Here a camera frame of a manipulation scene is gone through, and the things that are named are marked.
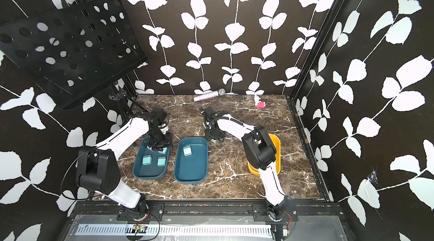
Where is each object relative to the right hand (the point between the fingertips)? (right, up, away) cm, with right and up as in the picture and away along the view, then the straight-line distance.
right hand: (211, 135), depth 96 cm
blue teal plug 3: (-25, -12, -10) cm, 30 cm away
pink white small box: (+34, +19, +19) cm, 43 cm away
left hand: (-20, -4, -11) cm, 23 cm away
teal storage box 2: (-32, -14, -8) cm, 36 cm away
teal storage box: (-11, -13, -5) cm, 17 cm away
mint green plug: (-13, -8, -5) cm, 16 cm away
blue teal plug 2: (-33, -12, -9) cm, 36 cm away
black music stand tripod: (-43, +21, -16) cm, 50 cm away
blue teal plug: (-26, -8, -6) cm, 28 cm away
